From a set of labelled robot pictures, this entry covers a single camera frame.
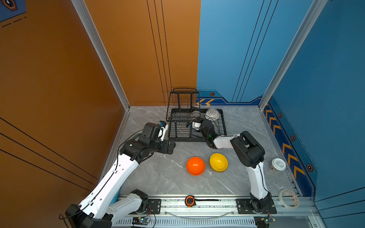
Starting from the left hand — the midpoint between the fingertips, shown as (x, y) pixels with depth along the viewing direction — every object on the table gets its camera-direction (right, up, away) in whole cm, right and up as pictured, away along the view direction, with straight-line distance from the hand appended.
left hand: (168, 140), depth 75 cm
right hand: (+20, +14, +25) cm, 35 cm away
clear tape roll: (+60, -31, 0) cm, 67 cm away
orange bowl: (+15, -17, +10) cm, 25 cm away
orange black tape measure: (+11, -31, -2) cm, 33 cm away
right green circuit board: (+48, -40, -5) cm, 62 cm away
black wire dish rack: (+10, +10, +12) cm, 18 cm away
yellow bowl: (+28, -15, +9) cm, 33 cm away
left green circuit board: (-13, -40, -4) cm, 42 cm away
